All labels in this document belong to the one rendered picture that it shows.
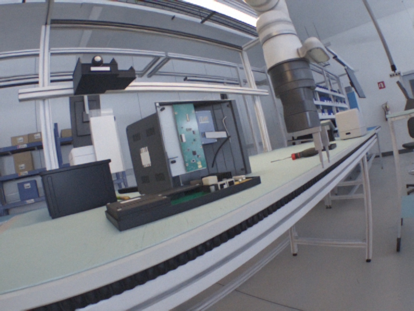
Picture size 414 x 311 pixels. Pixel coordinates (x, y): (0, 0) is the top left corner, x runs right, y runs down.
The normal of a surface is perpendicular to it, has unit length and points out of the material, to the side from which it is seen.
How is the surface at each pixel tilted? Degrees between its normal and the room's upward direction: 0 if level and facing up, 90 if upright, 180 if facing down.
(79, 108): 98
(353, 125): 90
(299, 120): 90
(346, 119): 90
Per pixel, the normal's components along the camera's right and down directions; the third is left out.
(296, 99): -0.61, 0.33
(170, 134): 0.58, -0.13
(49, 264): -0.22, -0.98
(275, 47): -0.66, 0.03
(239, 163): 0.22, -0.05
